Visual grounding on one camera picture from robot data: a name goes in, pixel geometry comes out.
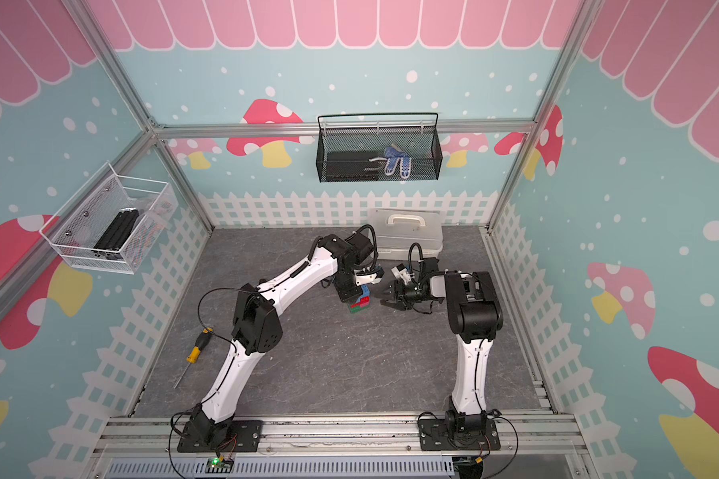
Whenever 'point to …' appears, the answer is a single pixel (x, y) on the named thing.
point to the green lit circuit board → (219, 465)
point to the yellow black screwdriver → (201, 342)
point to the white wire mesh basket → (108, 227)
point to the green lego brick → (358, 309)
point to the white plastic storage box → (397, 229)
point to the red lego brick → (363, 301)
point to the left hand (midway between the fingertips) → (346, 297)
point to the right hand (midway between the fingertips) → (380, 298)
